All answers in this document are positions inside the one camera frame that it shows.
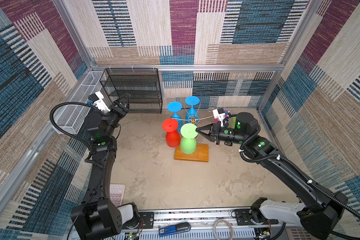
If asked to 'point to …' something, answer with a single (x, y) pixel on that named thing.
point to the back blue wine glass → (191, 100)
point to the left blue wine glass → (175, 106)
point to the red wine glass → (173, 137)
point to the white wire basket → (70, 118)
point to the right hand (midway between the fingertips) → (196, 133)
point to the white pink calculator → (117, 193)
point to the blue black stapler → (178, 228)
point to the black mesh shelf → (142, 84)
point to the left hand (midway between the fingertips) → (127, 94)
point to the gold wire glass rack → (193, 119)
